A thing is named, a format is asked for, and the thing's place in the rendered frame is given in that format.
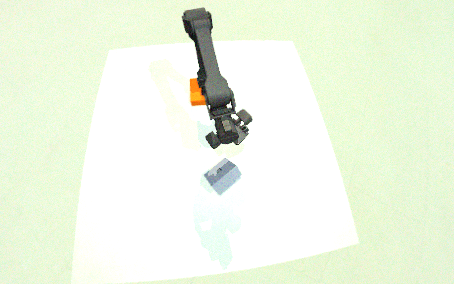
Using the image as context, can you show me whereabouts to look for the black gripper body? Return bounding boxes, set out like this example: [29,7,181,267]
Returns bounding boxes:
[205,109,253,149]

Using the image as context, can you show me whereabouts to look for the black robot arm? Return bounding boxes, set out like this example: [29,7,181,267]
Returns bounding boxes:
[181,7,249,145]

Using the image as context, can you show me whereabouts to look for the grey sloped panel with hole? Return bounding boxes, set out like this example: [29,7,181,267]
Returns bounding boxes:
[203,157,242,196]

